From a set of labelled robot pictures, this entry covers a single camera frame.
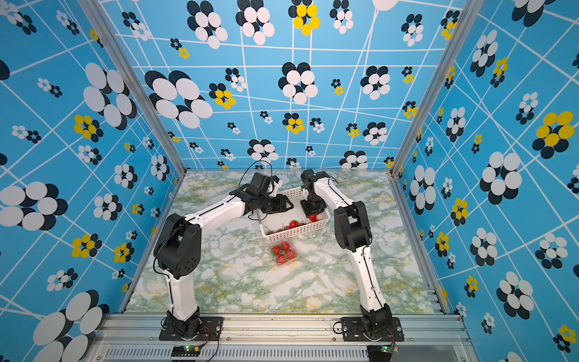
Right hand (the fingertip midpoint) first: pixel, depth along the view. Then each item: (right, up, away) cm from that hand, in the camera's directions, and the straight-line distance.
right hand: (314, 212), depth 103 cm
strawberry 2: (-10, -15, -15) cm, 24 cm away
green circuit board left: (-44, -42, -31) cm, 68 cm away
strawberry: (-13, -12, -12) cm, 21 cm away
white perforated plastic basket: (-17, -5, -6) cm, 19 cm away
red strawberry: (-16, -13, -14) cm, 25 cm away
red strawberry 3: (-10, -4, -7) cm, 13 cm away
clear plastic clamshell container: (-13, -14, -14) cm, 24 cm away
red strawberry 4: (-1, -2, -4) cm, 5 cm away
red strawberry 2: (-14, -17, -16) cm, 27 cm away
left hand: (-10, +5, -12) cm, 16 cm away
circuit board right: (+20, -37, -36) cm, 56 cm away
